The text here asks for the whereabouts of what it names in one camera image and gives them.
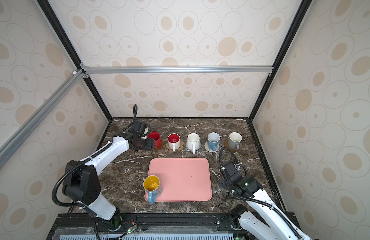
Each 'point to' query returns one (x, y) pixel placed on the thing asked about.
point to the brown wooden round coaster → (227, 145)
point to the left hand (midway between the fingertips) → (153, 142)
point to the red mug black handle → (157, 138)
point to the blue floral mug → (213, 139)
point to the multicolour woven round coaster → (209, 149)
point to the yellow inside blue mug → (151, 184)
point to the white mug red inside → (174, 141)
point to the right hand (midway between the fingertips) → (224, 180)
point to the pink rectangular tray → (183, 179)
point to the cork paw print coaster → (181, 147)
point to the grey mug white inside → (234, 139)
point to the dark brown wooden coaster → (160, 146)
